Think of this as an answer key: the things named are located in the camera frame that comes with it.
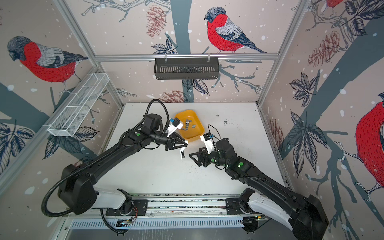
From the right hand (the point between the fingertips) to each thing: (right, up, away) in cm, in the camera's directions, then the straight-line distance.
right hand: (193, 154), depth 73 cm
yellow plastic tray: (-1, +11, +32) cm, 34 cm away
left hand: (-4, +6, -3) cm, 8 cm away
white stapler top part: (-6, +3, -2) cm, 7 cm away
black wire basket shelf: (-5, +54, +32) cm, 63 cm away
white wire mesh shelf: (-61, +18, -1) cm, 64 cm away
